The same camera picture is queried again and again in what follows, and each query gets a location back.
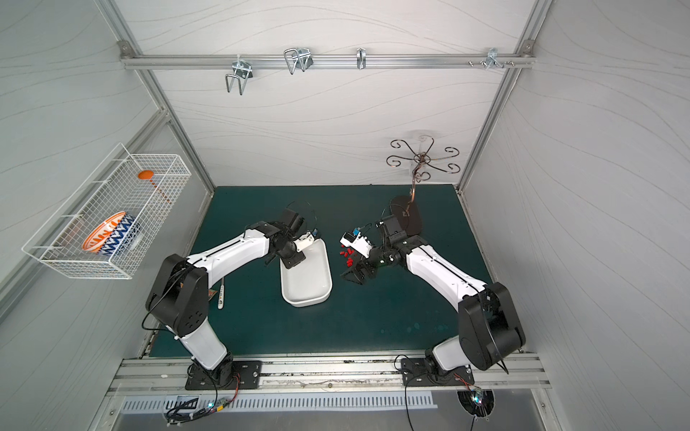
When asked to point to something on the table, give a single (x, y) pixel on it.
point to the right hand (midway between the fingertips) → (351, 262)
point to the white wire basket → (145, 185)
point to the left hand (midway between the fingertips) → (296, 254)
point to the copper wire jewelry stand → (404, 211)
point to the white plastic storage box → (310, 281)
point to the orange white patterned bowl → (94, 240)
